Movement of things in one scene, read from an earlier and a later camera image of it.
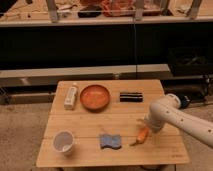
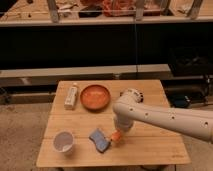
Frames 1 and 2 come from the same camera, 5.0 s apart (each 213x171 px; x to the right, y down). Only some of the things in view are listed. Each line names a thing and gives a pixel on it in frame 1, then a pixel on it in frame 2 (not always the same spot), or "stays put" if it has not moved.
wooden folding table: x=101 y=123 stays put
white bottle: x=70 y=97 stays put
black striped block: x=131 y=96 stays put
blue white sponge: x=112 y=141 to x=98 y=137
